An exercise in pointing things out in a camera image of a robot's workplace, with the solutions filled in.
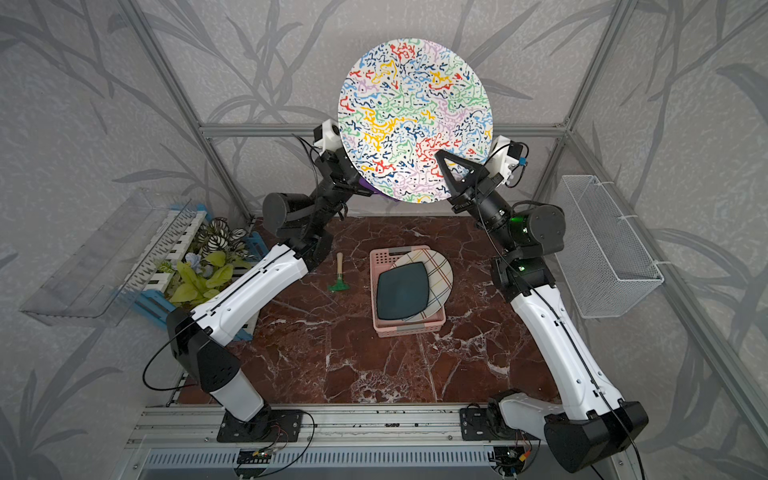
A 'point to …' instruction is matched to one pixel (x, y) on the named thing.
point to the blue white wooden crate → (150, 289)
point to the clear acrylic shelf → (94, 288)
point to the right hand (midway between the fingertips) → (431, 164)
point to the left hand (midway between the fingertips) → (376, 150)
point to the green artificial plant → (214, 259)
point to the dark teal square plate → (402, 291)
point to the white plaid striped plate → (440, 279)
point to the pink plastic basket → (380, 259)
